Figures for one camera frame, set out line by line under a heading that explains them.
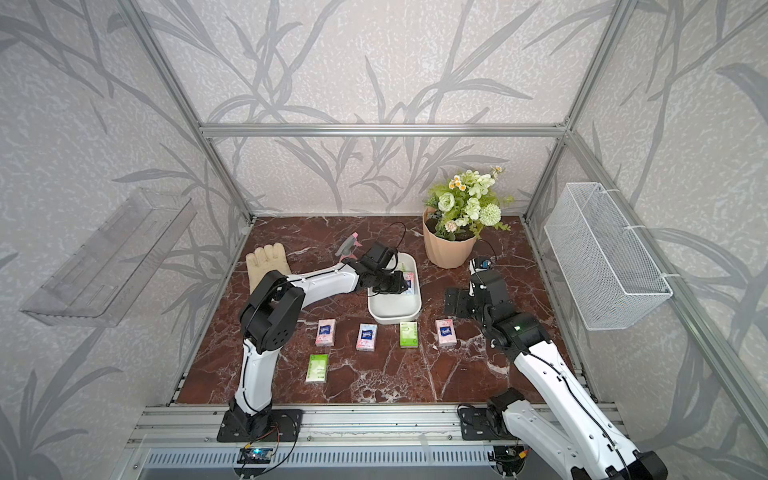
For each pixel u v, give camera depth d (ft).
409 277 3.15
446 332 2.84
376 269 2.57
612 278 1.95
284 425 2.42
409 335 2.84
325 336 2.84
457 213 2.85
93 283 2.10
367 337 2.84
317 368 2.64
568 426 1.40
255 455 2.32
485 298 1.77
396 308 2.95
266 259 3.49
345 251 2.92
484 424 2.40
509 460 2.32
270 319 1.73
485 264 2.14
